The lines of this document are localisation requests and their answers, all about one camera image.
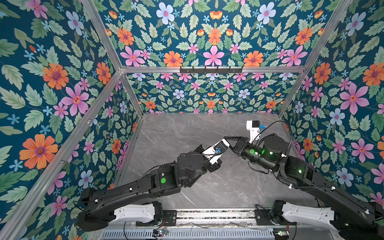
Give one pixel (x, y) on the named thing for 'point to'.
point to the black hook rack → (210, 70)
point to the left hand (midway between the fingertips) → (223, 143)
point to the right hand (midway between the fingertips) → (224, 137)
